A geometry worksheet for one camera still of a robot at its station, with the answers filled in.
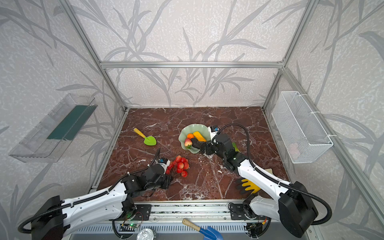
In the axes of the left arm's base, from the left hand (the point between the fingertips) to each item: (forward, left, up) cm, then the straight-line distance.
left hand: (175, 175), depth 81 cm
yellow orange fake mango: (+26, -13, -2) cm, 29 cm away
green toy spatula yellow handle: (+25, +22, -6) cm, 34 cm away
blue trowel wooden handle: (-25, -18, -3) cm, 31 cm away
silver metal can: (-26, +9, +2) cm, 27 cm away
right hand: (+18, -17, +13) cm, 28 cm away
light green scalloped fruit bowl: (+32, -6, -1) cm, 33 cm away
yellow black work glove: (-5, -42, -2) cm, 42 cm away
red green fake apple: (+20, -6, +1) cm, 21 cm away
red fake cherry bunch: (+4, -2, +4) cm, 6 cm away
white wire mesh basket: (+7, -56, +31) cm, 65 cm away
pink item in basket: (+8, -60, +16) cm, 63 cm away
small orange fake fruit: (+27, -6, -2) cm, 27 cm away
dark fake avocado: (+21, -10, -2) cm, 23 cm away
